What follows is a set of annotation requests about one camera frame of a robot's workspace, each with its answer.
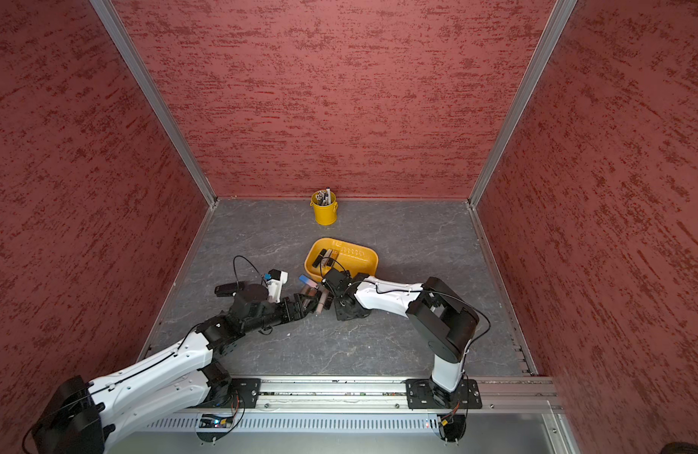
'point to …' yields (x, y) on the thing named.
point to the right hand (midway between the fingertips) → (350, 317)
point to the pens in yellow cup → (323, 197)
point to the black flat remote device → (227, 289)
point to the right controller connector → (452, 427)
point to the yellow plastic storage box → (351, 257)
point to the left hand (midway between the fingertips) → (308, 309)
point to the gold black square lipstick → (333, 257)
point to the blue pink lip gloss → (305, 279)
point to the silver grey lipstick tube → (325, 257)
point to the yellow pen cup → (324, 215)
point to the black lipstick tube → (319, 258)
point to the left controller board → (211, 421)
